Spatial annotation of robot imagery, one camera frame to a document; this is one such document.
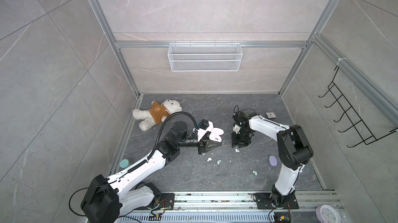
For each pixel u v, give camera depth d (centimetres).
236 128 88
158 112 98
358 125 63
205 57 101
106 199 38
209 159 86
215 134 65
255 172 82
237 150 90
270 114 107
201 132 59
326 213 69
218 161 86
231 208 73
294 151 49
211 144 62
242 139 80
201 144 59
